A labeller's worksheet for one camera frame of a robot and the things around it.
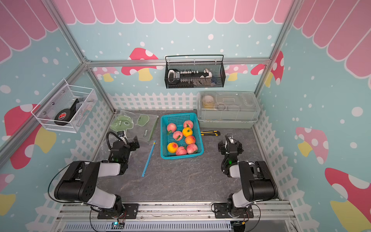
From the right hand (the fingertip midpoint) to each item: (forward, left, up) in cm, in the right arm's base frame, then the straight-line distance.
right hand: (230, 140), depth 93 cm
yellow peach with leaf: (+9, +28, -1) cm, 30 cm away
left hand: (+1, +65, +2) cm, 65 cm away
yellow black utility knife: (+11, +7, -7) cm, 15 cm away
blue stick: (-9, +53, -6) cm, 54 cm away
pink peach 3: (+15, +28, 0) cm, 31 cm away
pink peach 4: (-6, +32, -2) cm, 33 cm away
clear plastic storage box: (+20, 0, +8) cm, 22 cm away
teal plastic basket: (+7, +43, -5) cm, 44 cm away
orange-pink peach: (+2, +26, -1) cm, 26 cm away
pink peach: (+13, +39, -1) cm, 41 cm away
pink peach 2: (+5, +34, 0) cm, 35 cm away
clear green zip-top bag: (+17, +66, -6) cm, 68 cm away
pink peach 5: (-5, +25, -1) cm, 26 cm away
